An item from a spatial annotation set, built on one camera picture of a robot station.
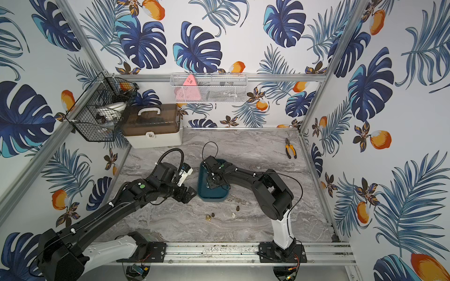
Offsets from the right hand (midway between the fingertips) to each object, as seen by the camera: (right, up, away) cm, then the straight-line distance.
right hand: (215, 180), depth 94 cm
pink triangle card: (-13, +47, -4) cm, 49 cm away
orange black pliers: (+45, +19, +18) cm, 52 cm away
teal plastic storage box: (+3, -6, -4) cm, 8 cm away
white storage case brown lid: (-35, +30, +1) cm, 46 cm away
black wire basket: (-56, +34, -10) cm, 66 cm away
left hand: (-10, 0, -17) cm, 20 cm away
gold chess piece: (-3, -16, -11) cm, 19 cm away
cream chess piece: (+9, -14, -10) cm, 20 cm away
